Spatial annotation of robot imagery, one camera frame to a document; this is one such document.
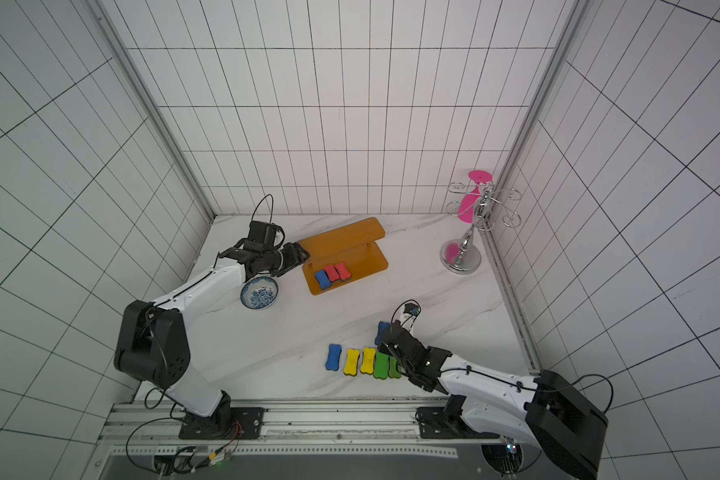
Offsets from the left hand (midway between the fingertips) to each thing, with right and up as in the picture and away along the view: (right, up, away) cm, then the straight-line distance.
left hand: (301, 263), depth 90 cm
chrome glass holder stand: (+55, +1, +16) cm, 58 cm away
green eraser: (+24, -28, -9) cm, 38 cm away
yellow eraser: (+16, -27, -8) cm, 33 cm away
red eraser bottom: (+9, -5, +11) cm, 15 cm away
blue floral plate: (-15, -11, +6) cm, 19 cm away
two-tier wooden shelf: (+16, +6, +5) cm, 18 cm away
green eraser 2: (+27, -29, -11) cm, 41 cm away
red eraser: (+12, -4, +11) cm, 17 cm away
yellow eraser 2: (+20, -28, -9) cm, 36 cm away
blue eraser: (+5, -6, +8) cm, 12 cm away
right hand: (+22, -20, -5) cm, 30 cm away
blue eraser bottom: (+25, -20, -1) cm, 32 cm away
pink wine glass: (+49, +16, -6) cm, 52 cm away
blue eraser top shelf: (+11, -26, -6) cm, 28 cm away
